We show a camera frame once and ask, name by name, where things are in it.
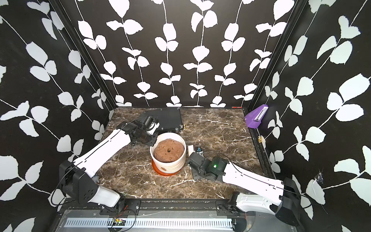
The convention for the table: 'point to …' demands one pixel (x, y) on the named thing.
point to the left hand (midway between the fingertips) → (155, 138)
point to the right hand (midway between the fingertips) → (194, 169)
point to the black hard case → (169, 119)
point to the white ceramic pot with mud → (168, 154)
